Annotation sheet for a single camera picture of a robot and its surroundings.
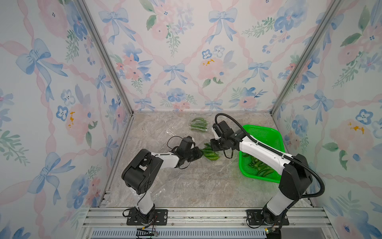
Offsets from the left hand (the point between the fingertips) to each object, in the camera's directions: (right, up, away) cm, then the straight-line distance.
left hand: (205, 152), depth 92 cm
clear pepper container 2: (+3, -1, +1) cm, 3 cm away
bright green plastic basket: (+43, +9, +5) cm, 44 cm away
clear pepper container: (-3, +18, +17) cm, 25 cm away
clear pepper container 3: (-20, +11, +15) cm, 27 cm away
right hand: (+4, +6, -6) cm, 9 cm away
